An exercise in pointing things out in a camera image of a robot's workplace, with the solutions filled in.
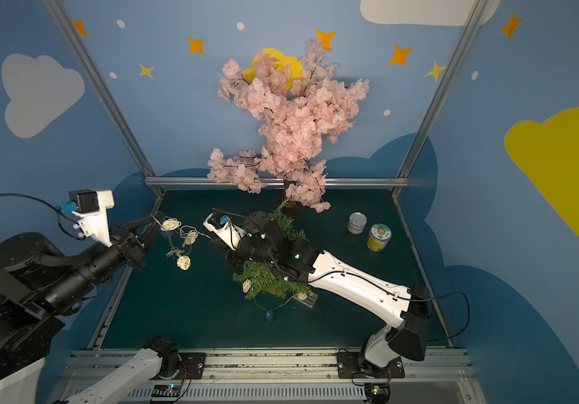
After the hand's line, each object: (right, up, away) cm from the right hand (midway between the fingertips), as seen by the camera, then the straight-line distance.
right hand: (218, 239), depth 63 cm
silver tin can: (+46, +3, +41) cm, 62 cm away
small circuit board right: (+45, -47, +11) cm, 66 cm away
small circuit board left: (-19, -46, +10) cm, 51 cm away
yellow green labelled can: (+52, -3, +33) cm, 62 cm away
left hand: (-7, +7, -14) cm, 17 cm away
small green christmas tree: (+8, -13, +10) cm, 18 cm away
